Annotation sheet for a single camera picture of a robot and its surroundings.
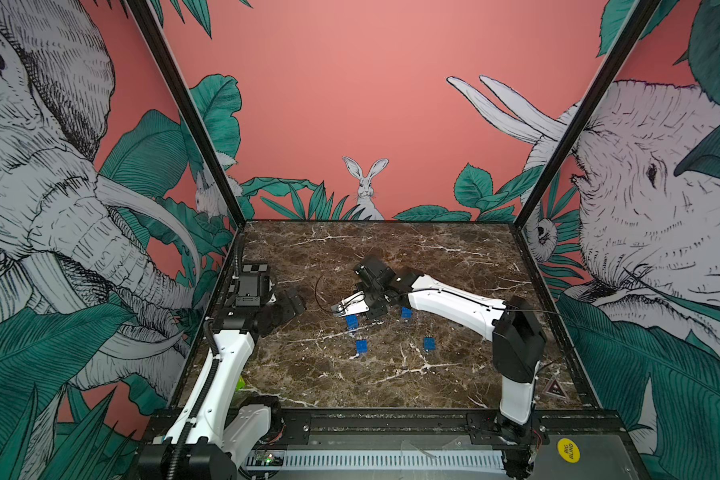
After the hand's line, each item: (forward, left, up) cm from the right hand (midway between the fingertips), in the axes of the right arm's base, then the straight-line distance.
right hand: (356, 293), depth 85 cm
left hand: (-5, +16, +2) cm, 17 cm away
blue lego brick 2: (-11, -2, -13) cm, 17 cm away
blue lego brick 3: (-9, -23, -14) cm, 28 cm away
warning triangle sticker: (-22, -55, -13) cm, 61 cm away
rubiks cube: (-22, +32, -12) cm, 40 cm away
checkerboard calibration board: (+15, +36, -8) cm, 40 cm away
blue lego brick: (-4, +1, -10) cm, 11 cm away
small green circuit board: (-38, +21, -12) cm, 45 cm away
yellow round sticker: (-36, -53, -13) cm, 66 cm away
